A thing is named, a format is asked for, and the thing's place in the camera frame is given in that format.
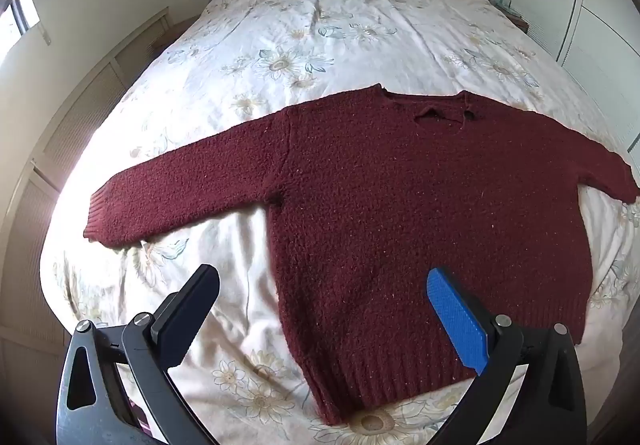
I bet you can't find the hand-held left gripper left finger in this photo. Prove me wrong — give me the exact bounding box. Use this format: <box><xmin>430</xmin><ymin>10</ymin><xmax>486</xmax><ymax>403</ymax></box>
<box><xmin>56</xmin><ymin>264</ymin><xmax>221</xmax><ymax>445</ymax></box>

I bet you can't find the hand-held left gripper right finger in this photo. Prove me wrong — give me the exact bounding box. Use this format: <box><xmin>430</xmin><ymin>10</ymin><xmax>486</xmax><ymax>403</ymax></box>
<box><xmin>425</xmin><ymin>267</ymin><xmax>587</xmax><ymax>445</ymax></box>

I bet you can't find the dark red knitted sweater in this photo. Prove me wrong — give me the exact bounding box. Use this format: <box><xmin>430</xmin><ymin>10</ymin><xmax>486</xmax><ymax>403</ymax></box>
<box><xmin>82</xmin><ymin>84</ymin><xmax>640</xmax><ymax>427</ymax></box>

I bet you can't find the wooden nightstand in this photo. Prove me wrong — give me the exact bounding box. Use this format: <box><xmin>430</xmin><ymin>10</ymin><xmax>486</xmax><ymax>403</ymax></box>
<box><xmin>492</xmin><ymin>0</ymin><xmax>531</xmax><ymax>34</ymax></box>

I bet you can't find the bed with floral white cover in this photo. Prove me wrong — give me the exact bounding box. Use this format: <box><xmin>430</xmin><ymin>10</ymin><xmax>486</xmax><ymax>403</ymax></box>
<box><xmin>40</xmin><ymin>0</ymin><xmax>640</xmax><ymax>445</ymax></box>

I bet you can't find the window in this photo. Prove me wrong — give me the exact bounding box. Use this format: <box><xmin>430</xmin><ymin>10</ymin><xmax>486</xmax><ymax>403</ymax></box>
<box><xmin>0</xmin><ymin>0</ymin><xmax>52</xmax><ymax>46</ymax></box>

